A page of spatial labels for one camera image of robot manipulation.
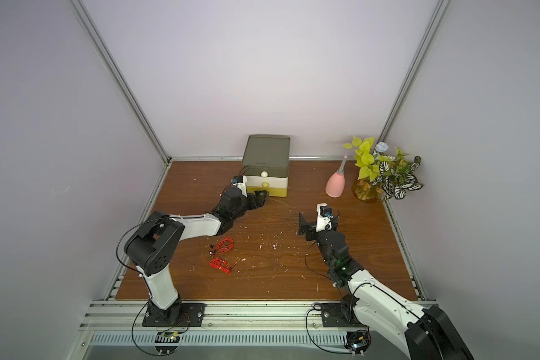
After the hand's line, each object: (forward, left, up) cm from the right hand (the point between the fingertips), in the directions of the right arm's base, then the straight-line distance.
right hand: (314, 209), depth 79 cm
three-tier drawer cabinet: (+21, +19, +2) cm, 29 cm away
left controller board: (-39, +49, -20) cm, 66 cm away
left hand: (+12, +20, -6) cm, 24 cm away
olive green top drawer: (+19, +19, 0) cm, 26 cm away
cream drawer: (+18, +17, -7) cm, 26 cm away
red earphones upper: (-7, +34, -16) cm, 38 cm away
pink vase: (+20, -12, -11) cm, 26 cm away
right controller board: (-36, -13, -19) cm, 43 cm away
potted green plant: (+12, -25, +6) cm, 29 cm away
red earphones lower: (-15, +35, -17) cm, 41 cm away
